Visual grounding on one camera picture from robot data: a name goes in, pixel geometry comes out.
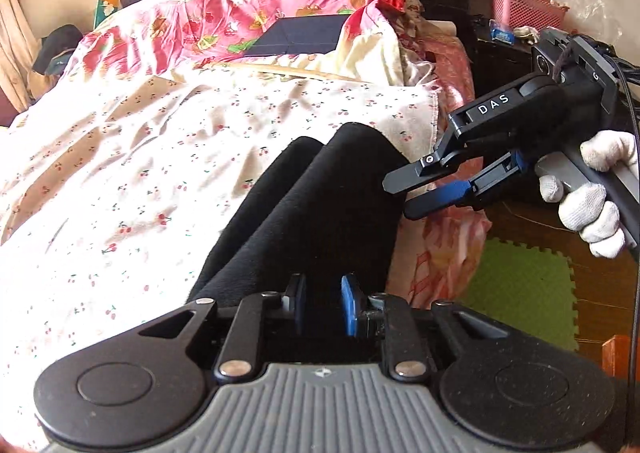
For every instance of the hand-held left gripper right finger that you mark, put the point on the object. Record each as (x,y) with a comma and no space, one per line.
(350,308)

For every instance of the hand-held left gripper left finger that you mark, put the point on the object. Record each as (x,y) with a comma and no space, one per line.
(300,305)

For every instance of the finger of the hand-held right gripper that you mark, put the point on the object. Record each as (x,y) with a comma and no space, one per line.
(455,192)
(420,172)

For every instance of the black pants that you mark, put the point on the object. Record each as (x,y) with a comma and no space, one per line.
(325,193)

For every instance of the person's right hand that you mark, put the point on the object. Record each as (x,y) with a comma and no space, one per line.
(587,213)

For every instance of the dark nightstand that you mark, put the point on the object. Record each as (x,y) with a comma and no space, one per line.
(495,68)

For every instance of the blue packet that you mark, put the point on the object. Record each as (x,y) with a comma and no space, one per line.
(502,35)

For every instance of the pink plastic basket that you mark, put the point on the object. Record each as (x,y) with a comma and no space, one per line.
(525,8)

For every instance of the green foam mat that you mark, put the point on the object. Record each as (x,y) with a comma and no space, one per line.
(520,288)

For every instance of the dark square cloth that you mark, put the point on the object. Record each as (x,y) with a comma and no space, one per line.
(295,35)

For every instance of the cherry print bed sheet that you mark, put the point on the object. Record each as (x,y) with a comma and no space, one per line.
(125,158)

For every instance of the orange wooden furniture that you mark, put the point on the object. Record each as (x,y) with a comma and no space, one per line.
(622,358)

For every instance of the pink floral quilt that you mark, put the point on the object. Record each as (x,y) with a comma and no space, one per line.
(200,18)

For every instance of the dark clothes pile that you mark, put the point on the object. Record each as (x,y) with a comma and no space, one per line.
(60,43)

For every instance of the colourful printed bag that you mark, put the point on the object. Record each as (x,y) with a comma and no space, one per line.
(107,0)

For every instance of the beige curtain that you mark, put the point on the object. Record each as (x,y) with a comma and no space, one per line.
(15,43)

